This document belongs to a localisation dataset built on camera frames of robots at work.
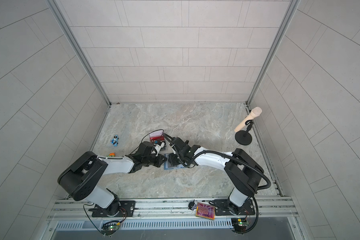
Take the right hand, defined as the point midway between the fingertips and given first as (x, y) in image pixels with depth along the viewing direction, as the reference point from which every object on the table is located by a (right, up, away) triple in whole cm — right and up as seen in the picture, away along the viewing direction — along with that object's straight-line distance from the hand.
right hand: (170, 162), depth 84 cm
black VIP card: (0, -2, 0) cm, 2 cm away
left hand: (0, +1, +5) cm, 5 cm away
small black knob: (+12, -16, -14) cm, 24 cm away
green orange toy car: (-35, +3, +4) cm, 35 cm away
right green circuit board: (+34, -24, -16) cm, 44 cm away
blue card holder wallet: (-2, -2, +1) cm, 3 cm away
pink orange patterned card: (+19, -19, -14) cm, 30 cm away
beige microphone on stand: (+45, +13, +11) cm, 48 cm away
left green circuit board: (-24, -24, -18) cm, 39 cm away
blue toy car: (-36, +10, +10) cm, 39 cm away
